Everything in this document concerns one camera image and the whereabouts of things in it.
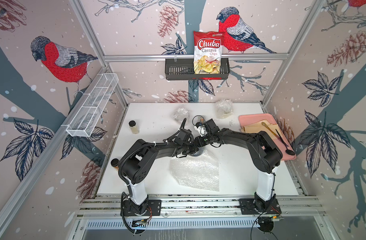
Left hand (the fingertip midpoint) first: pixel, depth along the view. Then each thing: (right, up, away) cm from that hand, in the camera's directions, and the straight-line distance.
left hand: (202, 147), depth 91 cm
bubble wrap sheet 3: (-1, -13, -5) cm, 14 cm away
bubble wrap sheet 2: (-14, +21, +16) cm, 30 cm away
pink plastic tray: (+55, 0, +6) cm, 56 cm away
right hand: (-4, +2, +5) cm, 7 cm away
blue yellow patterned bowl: (-3, -4, -1) cm, 5 cm away
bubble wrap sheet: (+18, +25, +17) cm, 35 cm away
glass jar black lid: (-45, +12, +7) cm, 47 cm away
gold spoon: (+47, +14, +16) cm, 52 cm away
